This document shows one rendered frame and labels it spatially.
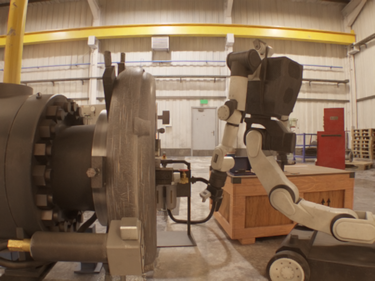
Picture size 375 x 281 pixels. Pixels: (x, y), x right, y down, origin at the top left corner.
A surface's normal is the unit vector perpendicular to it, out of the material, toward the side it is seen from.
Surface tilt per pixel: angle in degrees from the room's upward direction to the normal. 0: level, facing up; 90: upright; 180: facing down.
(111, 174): 87
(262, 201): 90
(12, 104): 38
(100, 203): 114
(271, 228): 90
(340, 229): 90
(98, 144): 65
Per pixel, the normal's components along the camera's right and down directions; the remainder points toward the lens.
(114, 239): 0.04, -0.92
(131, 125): 0.12, -0.37
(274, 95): -0.77, -0.04
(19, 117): 0.09, -0.62
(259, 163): -0.27, 0.32
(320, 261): -0.55, 0.00
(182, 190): 0.11, 0.00
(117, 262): 0.11, 0.38
